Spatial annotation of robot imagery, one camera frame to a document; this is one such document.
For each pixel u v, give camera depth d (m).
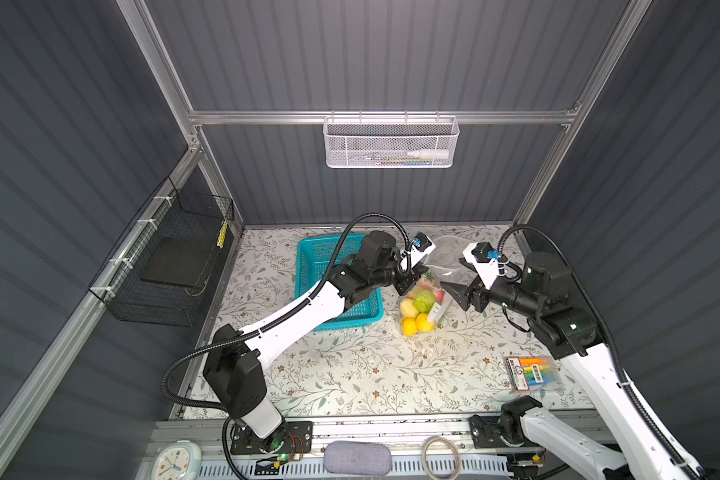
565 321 0.48
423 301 0.85
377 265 0.59
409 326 0.88
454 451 0.71
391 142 1.24
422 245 0.62
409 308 0.91
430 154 0.92
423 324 0.85
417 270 0.65
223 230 0.83
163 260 0.73
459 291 0.59
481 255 0.53
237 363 0.42
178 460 0.69
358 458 0.68
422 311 0.87
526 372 0.83
